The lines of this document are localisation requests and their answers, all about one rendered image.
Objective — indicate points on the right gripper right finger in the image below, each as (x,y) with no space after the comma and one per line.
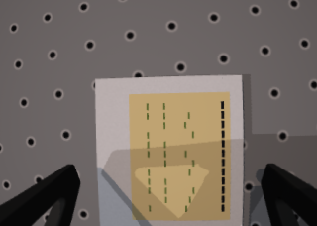
(284,192)

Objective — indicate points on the grey perforated base plate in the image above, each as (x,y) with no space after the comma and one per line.
(51,52)

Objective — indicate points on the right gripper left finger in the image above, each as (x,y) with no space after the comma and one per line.
(59,191)

